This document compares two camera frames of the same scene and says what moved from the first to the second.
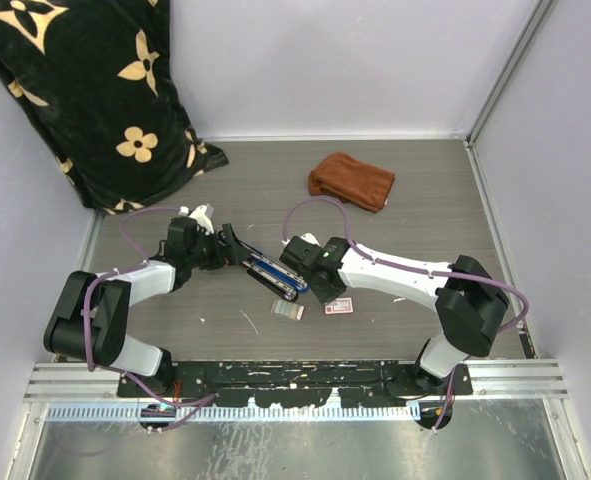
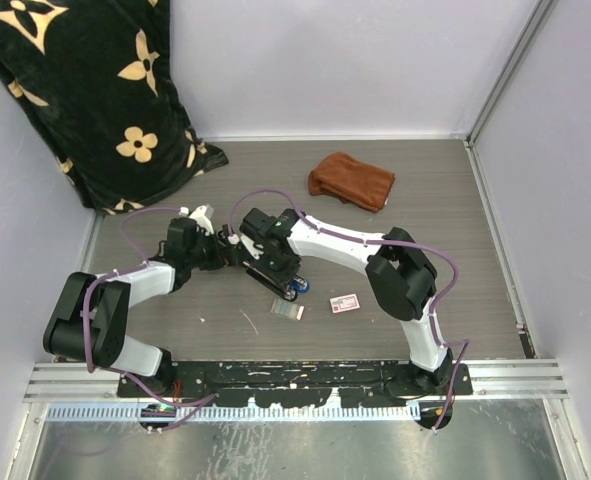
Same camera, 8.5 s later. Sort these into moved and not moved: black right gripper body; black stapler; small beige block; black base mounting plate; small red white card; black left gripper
Moved: small red white card; black right gripper body
Not moved: black base mounting plate; black stapler; small beige block; black left gripper
